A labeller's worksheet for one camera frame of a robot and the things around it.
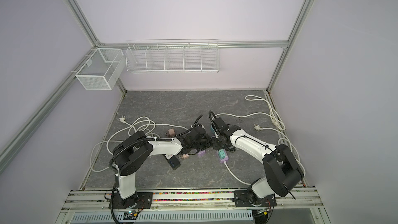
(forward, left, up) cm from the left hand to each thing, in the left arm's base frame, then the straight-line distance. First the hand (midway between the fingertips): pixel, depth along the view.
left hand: (215, 145), depth 89 cm
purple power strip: (-5, +8, +2) cm, 9 cm away
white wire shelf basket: (+51, +23, +26) cm, 62 cm away
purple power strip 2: (-8, -6, 0) cm, 10 cm away
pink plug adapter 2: (-5, +17, -1) cm, 18 cm away
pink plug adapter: (+11, +27, -2) cm, 29 cm away
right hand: (-1, -1, +1) cm, 2 cm away
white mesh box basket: (+47, +70, +21) cm, 87 cm away
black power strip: (-8, +24, -2) cm, 25 cm away
